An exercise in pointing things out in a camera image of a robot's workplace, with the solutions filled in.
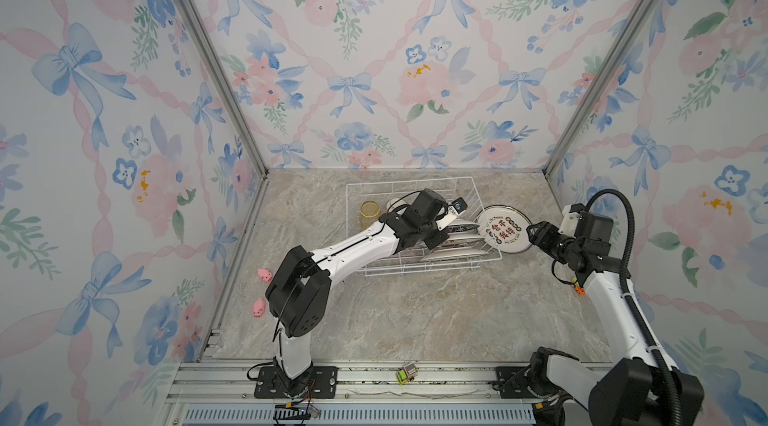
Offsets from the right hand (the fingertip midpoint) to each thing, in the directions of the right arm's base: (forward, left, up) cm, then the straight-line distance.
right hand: (535, 230), depth 83 cm
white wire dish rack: (-2, +34, -16) cm, 38 cm away
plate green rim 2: (+8, +17, -11) cm, 22 cm away
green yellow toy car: (-33, +36, -14) cm, 51 cm away
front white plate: (-7, +24, -2) cm, 25 cm away
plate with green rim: (+15, 0, -16) cm, 22 cm away
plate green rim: (+6, 0, -17) cm, 18 cm away
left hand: (+2, +25, +1) cm, 25 cm away
